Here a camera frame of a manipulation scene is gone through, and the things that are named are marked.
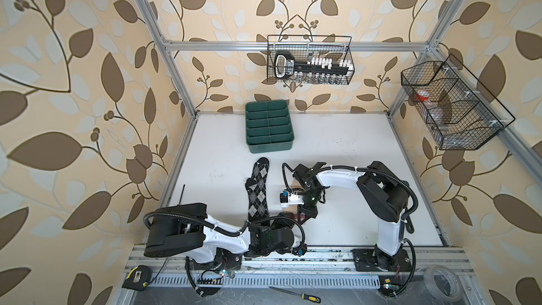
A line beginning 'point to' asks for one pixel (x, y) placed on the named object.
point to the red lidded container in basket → (422, 94)
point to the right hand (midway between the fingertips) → (301, 221)
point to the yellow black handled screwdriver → (313, 298)
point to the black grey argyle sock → (257, 188)
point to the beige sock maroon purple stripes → (299, 217)
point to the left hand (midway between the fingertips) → (291, 214)
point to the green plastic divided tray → (269, 127)
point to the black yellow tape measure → (137, 279)
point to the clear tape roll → (443, 282)
